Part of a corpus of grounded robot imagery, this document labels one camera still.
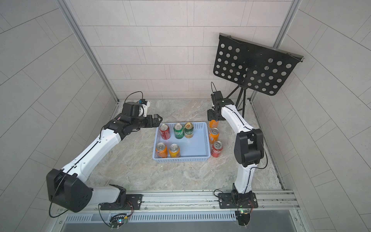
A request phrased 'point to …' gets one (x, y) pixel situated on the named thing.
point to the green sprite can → (178, 131)
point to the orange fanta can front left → (162, 150)
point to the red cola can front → (217, 149)
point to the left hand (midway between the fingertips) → (159, 117)
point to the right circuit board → (243, 217)
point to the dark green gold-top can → (188, 130)
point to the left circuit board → (117, 220)
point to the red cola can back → (164, 129)
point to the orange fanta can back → (213, 123)
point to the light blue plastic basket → (195, 149)
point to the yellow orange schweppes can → (174, 151)
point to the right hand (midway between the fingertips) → (213, 115)
